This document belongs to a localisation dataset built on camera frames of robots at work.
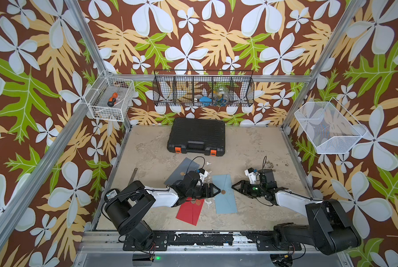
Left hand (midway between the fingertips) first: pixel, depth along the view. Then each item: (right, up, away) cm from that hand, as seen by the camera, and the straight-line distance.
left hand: (217, 190), depth 84 cm
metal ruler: (-48, +5, +12) cm, 50 cm away
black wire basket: (-7, +57, +13) cm, 59 cm away
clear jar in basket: (+4, +52, +14) cm, 54 cm away
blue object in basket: (-6, +49, +10) cm, 50 cm away
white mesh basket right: (+56, +32, -2) cm, 65 cm away
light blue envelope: (+5, -6, +4) cm, 9 cm away
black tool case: (-10, +29, +29) cm, 42 cm away
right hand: (+10, 0, +4) cm, 10 cm away
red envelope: (-14, -10, -2) cm, 18 cm away
